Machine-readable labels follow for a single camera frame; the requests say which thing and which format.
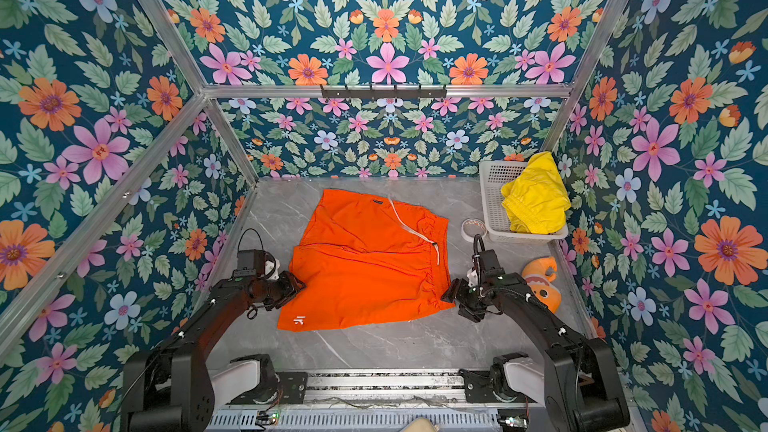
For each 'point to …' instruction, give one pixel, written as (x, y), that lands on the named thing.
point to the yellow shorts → (537, 201)
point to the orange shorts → (366, 261)
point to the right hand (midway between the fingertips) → (448, 301)
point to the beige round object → (420, 424)
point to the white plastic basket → (495, 222)
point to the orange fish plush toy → (539, 272)
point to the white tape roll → (469, 238)
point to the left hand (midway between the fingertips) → (304, 280)
